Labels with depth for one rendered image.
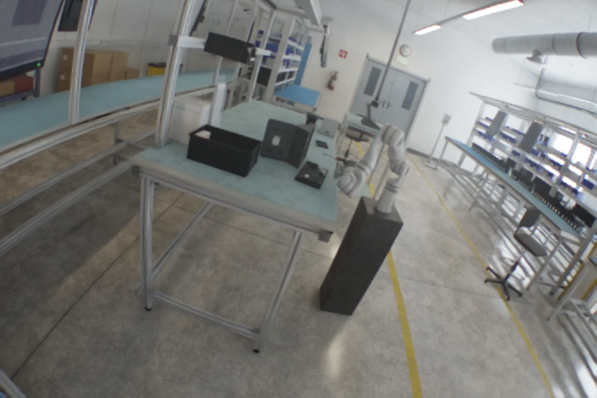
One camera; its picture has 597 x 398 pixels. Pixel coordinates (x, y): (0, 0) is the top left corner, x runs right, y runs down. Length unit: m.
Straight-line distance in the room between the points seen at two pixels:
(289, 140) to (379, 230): 0.75
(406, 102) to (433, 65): 1.31
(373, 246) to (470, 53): 7.68
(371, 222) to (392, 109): 6.79
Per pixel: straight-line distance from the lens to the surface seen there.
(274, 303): 1.49
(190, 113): 1.46
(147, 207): 1.40
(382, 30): 8.24
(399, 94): 8.37
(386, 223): 1.78
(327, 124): 2.41
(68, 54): 4.88
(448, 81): 8.70
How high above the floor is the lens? 1.55
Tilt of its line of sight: 22 degrees down
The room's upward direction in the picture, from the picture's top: 18 degrees clockwise
